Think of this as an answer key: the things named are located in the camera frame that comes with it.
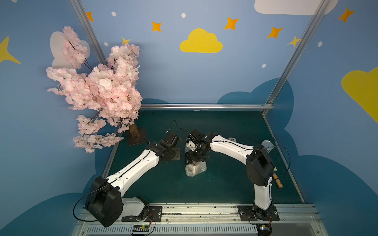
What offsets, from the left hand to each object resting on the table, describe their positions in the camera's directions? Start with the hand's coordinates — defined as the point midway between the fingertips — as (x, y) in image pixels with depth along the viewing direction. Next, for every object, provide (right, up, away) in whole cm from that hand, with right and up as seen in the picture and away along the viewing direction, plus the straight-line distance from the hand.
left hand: (177, 152), depth 83 cm
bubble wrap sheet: (+10, -9, -1) cm, 14 cm away
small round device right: (+45, -38, -10) cm, 60 cm away
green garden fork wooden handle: (+58, -16, +1) cm, 60 cm away
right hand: (+8, -6, +3) cm, 10 cm away
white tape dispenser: (+37, +6, +17) cm, 41 cm away
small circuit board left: (-18, -37, -11) cm, 42 cm away
